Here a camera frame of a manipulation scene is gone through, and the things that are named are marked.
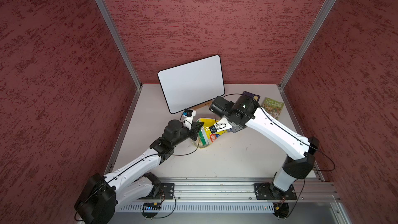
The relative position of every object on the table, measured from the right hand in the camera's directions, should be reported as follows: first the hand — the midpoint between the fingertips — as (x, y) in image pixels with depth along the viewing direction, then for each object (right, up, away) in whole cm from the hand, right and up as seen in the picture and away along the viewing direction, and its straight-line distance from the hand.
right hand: (236, 116), depth 71 cm
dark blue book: (+23, +10, +42) cm, 50 cm away
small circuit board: (-40, -44, +1) cm, 60 cm away
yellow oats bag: (-15, -10, +6) cm, 19 cm away
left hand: (-16, -6, +6) cm, 19 cm away
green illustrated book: (+32, +2, +33) cm, 46 cm away
